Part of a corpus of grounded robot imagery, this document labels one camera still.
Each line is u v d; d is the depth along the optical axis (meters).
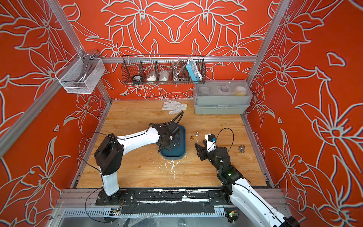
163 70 0.99
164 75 0.93
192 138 0.95
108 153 0.51
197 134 0.97
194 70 0.87
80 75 0.83
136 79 0.95
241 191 0.52
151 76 0.90
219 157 0.59
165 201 0.73
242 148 0.89
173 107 1.15
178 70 0.83
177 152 0.87
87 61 0.86
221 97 1.04
